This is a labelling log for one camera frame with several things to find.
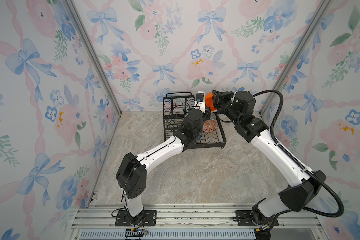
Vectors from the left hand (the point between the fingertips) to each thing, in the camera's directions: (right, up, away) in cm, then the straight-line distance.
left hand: (204, 98), depth 72 cm
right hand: (+2, +3, -5) cm, 7 cm away
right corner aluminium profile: (+56, +6, +38) cm, 68 cm away
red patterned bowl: (+9, -13, +35) cm, 38 cm away
